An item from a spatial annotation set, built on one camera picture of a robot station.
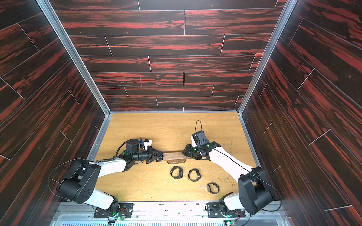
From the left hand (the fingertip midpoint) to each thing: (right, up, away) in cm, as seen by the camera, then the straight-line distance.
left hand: (163, 154), depth 84 cm
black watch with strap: (+21, -12, -2) cm, 25 cm away
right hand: (+15, +1, +3) cm, 15 cm away
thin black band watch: (+26, -19, -4) cm, 33 cm away
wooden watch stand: (+7, -3, +2) cm, 8 cm away
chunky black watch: (+10, -11, -1) cm, 15 cm away
